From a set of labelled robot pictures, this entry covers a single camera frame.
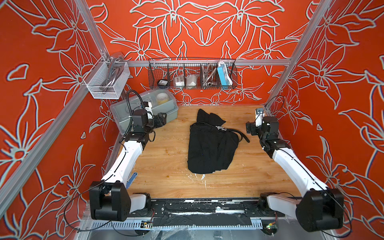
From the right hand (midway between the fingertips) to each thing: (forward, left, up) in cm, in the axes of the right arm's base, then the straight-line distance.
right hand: (254, 119), depth 81 cm
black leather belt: (+7, +14, -18) cm, 24 cm away
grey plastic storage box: (+16, +55, -2) cm, 57 cm away
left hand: (+1, +51, +3) cm, 51 cm away
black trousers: (-9, +23, -16) cm, 29 cm away
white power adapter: (+25, +43, +8) cm, 50 cm away
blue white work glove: (-27, +69, -23) cm, 78 cm away
